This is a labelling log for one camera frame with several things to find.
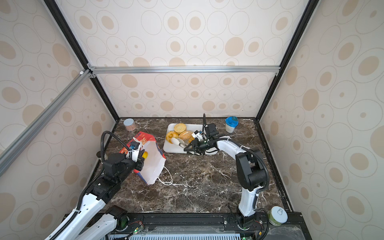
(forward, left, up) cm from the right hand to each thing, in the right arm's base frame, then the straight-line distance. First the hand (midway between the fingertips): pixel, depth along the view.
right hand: (187, 151), depth 85 cm
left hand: (-5, +19, +10) cm, 22 cm away
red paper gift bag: (-3, +20, -7) cm, 21 cm away
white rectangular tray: (+4, +6, 0) cm, 7 cm away
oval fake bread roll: (+18, +1, -9) cm, 20 cm away
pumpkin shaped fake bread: (+19, +12, -8) cm, 23 cm away
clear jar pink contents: (+29, +43, -7) cm, 52 cm away
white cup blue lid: (+26, -30, -5) cm, 40 cm away
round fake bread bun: (+26, +6, -9) cm, 28 cm away
